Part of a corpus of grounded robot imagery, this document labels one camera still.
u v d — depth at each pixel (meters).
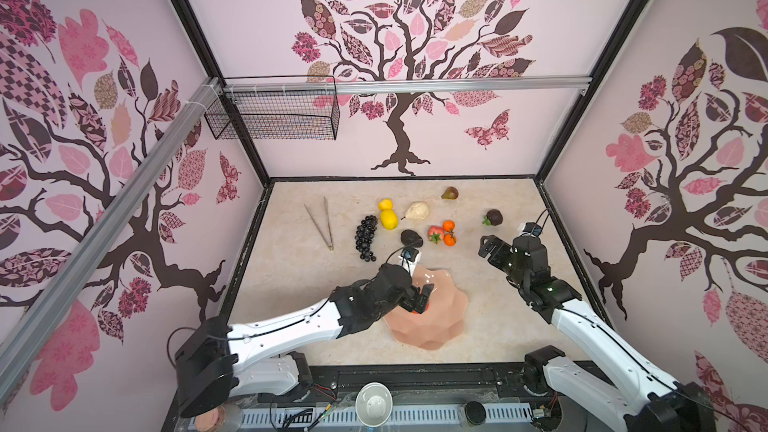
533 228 0.70
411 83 0.94
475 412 0.62
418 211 1.04
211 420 0.60
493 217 1.03
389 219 1.03
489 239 0.77
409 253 0.65
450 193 1.11
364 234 0.98
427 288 0.67
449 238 0.99
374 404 0.71
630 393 0.43
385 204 1.08
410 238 0.98
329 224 1.07
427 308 0.85
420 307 0.67
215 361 0.40
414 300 0.66
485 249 0.74
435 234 0.98
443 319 0.82
